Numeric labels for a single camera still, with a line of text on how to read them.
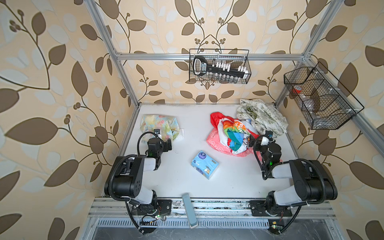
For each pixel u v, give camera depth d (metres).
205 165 0.83
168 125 0.96
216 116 1.08
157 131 0.83
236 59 0.91
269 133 0.77
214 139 0.94
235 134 0.89
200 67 0.86
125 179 0.45
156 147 0.74
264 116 0.99
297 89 0.88
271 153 0.69
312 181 0.44
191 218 0.69
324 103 0.73
